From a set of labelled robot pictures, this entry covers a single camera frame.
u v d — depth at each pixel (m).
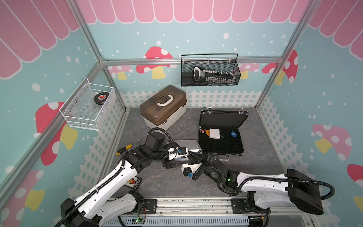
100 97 0.79
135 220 0.71
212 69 0.92
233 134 1.01
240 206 0.74
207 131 1.01
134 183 0.81
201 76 0.87
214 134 1.00
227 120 0.92
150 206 0.75
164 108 0.94
